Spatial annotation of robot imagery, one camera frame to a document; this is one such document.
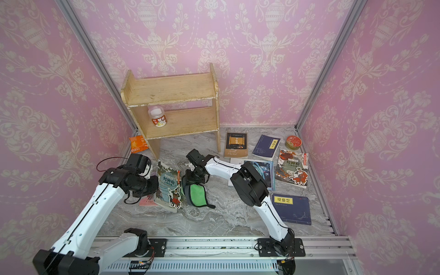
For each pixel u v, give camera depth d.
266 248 0.73
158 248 0.74
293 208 0.85
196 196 0.86
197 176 0.81
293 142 1.09
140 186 0.62
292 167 1.00
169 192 0.83
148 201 0.71
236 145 1.10
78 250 0.39
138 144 1.08
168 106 1.12
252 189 0.59
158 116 0.88
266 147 1.09
